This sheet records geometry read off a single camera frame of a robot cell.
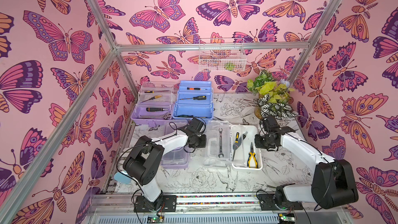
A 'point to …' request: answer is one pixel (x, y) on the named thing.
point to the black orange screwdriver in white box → (236, 146)
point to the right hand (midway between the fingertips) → (258, 142)
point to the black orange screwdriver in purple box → (155, 109)
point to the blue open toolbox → (187, 109)
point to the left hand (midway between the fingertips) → (207, 143)
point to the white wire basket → (222, 55)
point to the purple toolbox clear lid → (178, 158)
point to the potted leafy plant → (273, 96)
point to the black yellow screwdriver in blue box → (200, 97)
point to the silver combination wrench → (220, 130)
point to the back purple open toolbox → (155, 103)
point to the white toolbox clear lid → (219, 150)
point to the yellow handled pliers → (252, 152)
